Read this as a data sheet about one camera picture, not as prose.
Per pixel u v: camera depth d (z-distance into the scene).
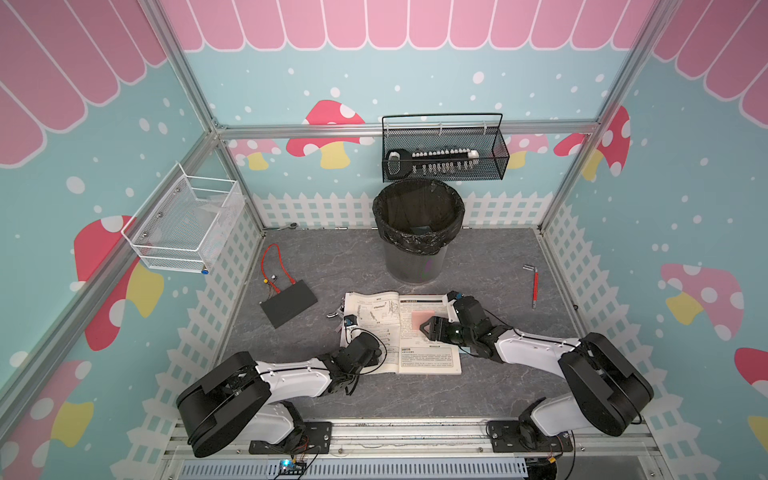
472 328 0.70
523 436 0.67
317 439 0.74
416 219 1.06
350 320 0.81
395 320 0.93
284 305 0.99
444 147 0.92
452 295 0.84
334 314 0.94
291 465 0.73
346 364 0.67
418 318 0.94
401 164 0.89
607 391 0.44
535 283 1.05
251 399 0.43
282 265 1.07
